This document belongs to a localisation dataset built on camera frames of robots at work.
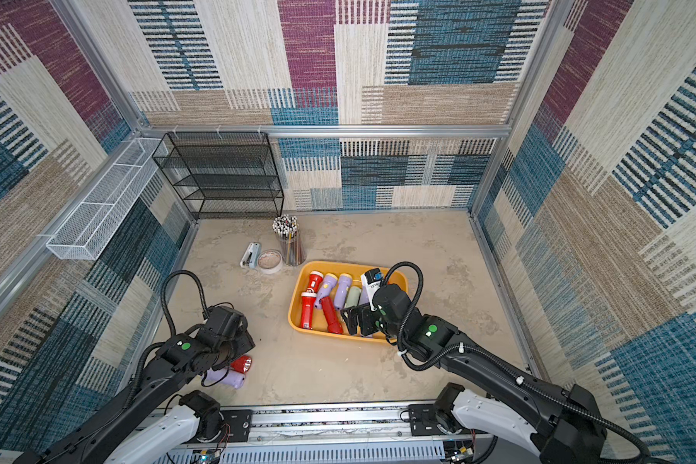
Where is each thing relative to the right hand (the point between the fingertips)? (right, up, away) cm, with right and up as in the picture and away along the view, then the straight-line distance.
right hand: (361, 311), depth 77 cm
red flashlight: (-33, -16, +4) cm, 37 cm away
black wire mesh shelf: (-51, +44, +33) cm, 75 cm away
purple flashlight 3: (+2, 0, +16) cm, 16 cm away
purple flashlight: (-31, -12, -10) cm, 35 cm away
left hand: (-31, -9, +4) cm, 33 cm away
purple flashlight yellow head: (-10, +5, +19) cm, 22 cm away
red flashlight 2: (-16, -3, +12) cm, 20 cm away
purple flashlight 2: (-5, +4, +19) cm, 20 cm away
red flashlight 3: (-8, -7, +10) cm, 14 cm away
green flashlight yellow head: (-2, +2, +17) cm, 17 cm away
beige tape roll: (-32, +11, +30) cm, 45 cm away
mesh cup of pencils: (-23, +16, +22) cm, 35 cm away
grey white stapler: (-38, +13, +28) cm, 49 cm away
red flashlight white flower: (-15, +5, +19) cm, 25 cm away
